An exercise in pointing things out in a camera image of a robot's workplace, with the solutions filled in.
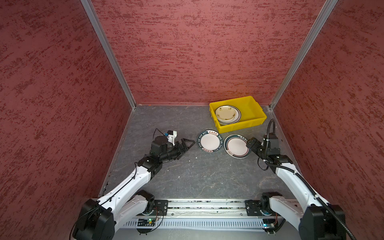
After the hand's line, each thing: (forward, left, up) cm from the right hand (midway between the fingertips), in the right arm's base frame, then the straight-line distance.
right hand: (250, 146), depth 86 cm
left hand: (-4, +35, +8) cm, 36 cm away
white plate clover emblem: (+32, +8, -5) cm, 33 cm away
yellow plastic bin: (+34, -13, -8) cm, 37 cm away
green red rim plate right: (+6, +6, -10) cm, 13 cm away
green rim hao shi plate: (+11, +22, -10) cm, 27 cm away
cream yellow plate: (+22, +11, -4) cm, 25 cm away
